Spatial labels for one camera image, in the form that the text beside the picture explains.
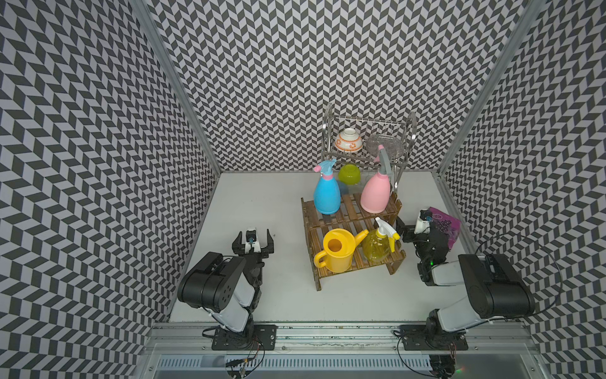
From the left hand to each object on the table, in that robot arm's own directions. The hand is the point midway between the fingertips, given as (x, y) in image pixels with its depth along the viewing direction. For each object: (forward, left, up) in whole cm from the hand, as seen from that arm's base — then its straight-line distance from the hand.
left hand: (254, 232), depth 88 cm
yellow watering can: (-14, -30, +16) cm, 37 cm away
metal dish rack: (+41, -31, +19) cm, 54 cm away
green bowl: (+30, -39, 0) cm, 49 cm away
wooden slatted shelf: (-5, -35, +17) cm, 39 cm away
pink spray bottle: (-2, -41, +25) cm, 48 cm away
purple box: (+5, -76, -4) cm, 76 cm away
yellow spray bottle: (-12, -41, +15) cm, 46 cm away
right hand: (+5, -59, 0) cm, 60 cm away
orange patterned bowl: (+26, -36, +22) cm, 49 cm away
